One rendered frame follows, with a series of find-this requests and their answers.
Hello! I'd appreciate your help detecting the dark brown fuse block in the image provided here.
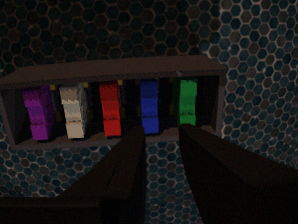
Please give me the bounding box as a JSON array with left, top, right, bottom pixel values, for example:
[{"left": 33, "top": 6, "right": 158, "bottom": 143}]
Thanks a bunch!
[{"left": 0, "top": 55, "right": 226, "bottom": 151}]

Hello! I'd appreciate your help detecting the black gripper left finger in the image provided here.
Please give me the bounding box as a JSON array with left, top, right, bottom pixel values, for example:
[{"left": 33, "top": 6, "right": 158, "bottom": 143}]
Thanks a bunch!
[{"left": 0, "top": 125, "right": 148, "bottom": 224}]

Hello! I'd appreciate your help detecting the red fuse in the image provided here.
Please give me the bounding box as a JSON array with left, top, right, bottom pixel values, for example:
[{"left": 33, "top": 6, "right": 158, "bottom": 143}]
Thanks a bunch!
[{"left": 100, "top": 80, "right": 121, "bottom": 136}]

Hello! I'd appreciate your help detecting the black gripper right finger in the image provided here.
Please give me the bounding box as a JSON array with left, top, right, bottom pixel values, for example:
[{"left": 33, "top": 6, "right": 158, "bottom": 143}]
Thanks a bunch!
[{"left": 178, "top": 123, "right": 298, "bottom": 224}]

